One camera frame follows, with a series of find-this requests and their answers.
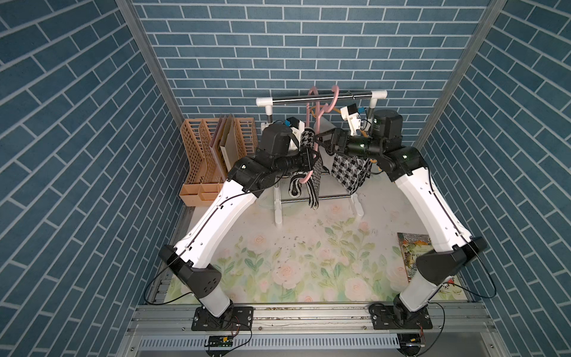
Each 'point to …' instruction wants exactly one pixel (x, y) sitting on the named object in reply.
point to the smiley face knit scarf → (352, 171)
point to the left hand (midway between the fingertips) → (326, 156)
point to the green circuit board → (221, 341)
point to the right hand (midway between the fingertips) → (320, 141)
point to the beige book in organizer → (230, 150)
